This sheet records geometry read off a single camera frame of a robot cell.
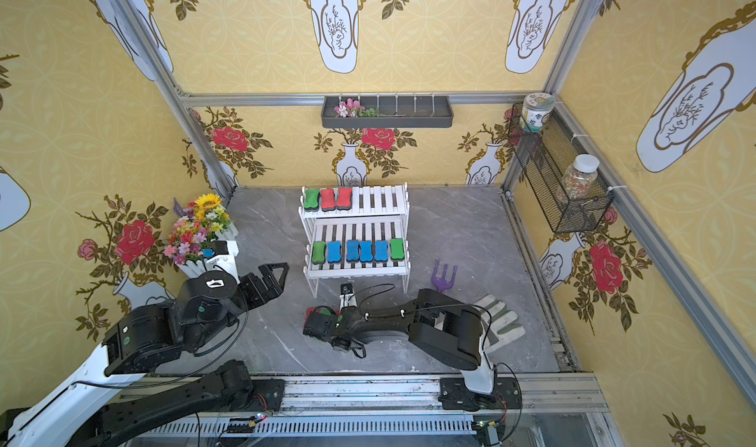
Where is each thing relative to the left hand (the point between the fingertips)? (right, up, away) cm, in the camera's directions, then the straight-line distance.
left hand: (267, 270), depth 64 cm
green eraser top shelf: (+6, +15, +14) cm, 21 cm away
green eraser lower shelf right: (+29, +2, +22) cm, 37 cm away
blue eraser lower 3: (+20, +2, +22) cm, 30 cm away
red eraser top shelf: (+11, +15, +14) cm, 23 cm away
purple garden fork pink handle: (+44, -11, +31) cm, 55 cm away
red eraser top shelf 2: (+15, +17, +15) cm, 27 cm away
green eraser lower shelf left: (+7, +1, +21) cm, 22 cm away
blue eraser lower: (+11, +1, +24) cm, 26 cm away
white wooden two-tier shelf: (+17, +7, +28) cm, 34 cm away
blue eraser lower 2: (+16, +1, +22) cm, 27 cm away
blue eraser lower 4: (+25, +2, +22) cm, 33 cm away
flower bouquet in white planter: (-31, +9, +26) cm, 41 cm away
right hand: (+16, -19, +25) cm, 35 cm away
